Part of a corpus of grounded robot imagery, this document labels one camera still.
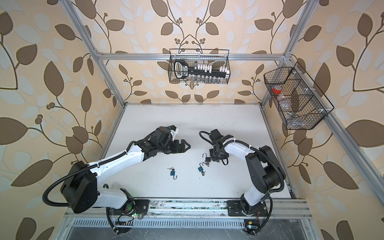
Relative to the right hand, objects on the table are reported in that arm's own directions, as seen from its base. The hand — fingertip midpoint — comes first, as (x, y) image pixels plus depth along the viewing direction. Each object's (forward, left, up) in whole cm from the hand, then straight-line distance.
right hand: (217, 158), depth 91 cm
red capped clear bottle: (+29, -37, +29) cm, 55 cm away
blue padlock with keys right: (-6, +10, -1) cm, 12 cm away
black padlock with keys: (0, +5, -1) cm, 5 cm away
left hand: (+1, +18, +14) cm, 23 cm away
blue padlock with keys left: (-8, +27, -2) cm, 28 cm away
